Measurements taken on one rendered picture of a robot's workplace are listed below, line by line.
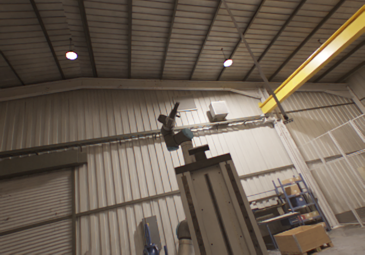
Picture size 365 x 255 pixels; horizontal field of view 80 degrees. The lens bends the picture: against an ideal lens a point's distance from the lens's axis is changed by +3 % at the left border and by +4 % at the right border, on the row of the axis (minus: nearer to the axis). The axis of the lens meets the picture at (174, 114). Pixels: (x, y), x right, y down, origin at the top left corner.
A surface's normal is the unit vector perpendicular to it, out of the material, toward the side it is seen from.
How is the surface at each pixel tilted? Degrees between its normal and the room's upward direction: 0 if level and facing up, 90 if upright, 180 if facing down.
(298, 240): 90
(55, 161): 90
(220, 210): 90
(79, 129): 90
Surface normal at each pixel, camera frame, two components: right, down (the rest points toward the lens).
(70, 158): 0.19, -0.49
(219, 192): -0.12, -0.43
